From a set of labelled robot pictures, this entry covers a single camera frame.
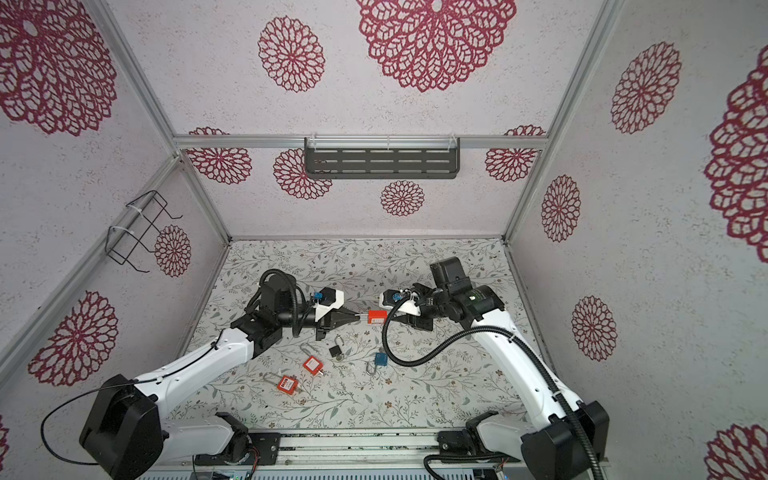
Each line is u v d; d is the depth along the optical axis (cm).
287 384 83
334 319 66
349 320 71
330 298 61
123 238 73
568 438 38
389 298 60
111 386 42
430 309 62
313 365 86
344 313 69
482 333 48
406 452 75
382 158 95
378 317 70
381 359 88
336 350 90
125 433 40
